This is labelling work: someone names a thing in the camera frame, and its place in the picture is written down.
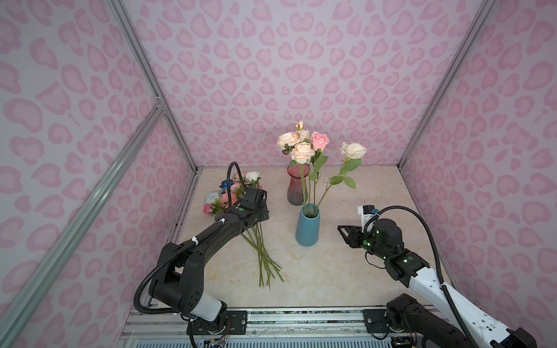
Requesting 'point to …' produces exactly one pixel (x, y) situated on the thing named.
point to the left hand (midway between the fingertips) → (263, 207)
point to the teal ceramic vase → (307, 230)
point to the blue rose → (224, 184)
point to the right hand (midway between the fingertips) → (341, 227)
